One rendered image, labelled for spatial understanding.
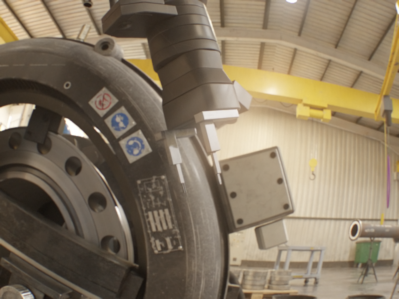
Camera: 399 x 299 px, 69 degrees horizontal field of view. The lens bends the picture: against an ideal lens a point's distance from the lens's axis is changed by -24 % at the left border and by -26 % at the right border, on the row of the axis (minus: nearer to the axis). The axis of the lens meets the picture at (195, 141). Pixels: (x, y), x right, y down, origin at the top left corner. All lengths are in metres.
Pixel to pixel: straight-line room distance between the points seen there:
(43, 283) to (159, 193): 0.21
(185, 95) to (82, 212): 0.32
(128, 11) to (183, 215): 0.26
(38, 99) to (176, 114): 0.31
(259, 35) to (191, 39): 12.38
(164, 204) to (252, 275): 4.25
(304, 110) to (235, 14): 4.04
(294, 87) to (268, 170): 11.94
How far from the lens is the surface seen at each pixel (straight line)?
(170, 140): 0.38
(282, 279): 4.78
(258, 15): 12.65
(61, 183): 0.63
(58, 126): 0.66
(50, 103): 0.60
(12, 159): 0.68
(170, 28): 0.38
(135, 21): 0.37
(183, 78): 0.37
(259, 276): 4.69
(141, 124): 0.49
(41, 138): 0.66
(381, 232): 7.76
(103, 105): 0.50
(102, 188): 0.61
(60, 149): 0.64
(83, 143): 0.90
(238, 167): 0.51
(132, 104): 0.50
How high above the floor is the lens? 0.67
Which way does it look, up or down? 17 degrees up
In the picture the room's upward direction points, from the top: 9 degrees clockwise
